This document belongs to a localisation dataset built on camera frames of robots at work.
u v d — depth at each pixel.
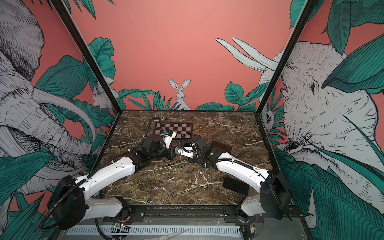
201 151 0.60
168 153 0.70
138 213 0.74
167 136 0.71
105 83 1.03
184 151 0.68
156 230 0.70
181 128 1.07
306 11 0.70
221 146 1.02
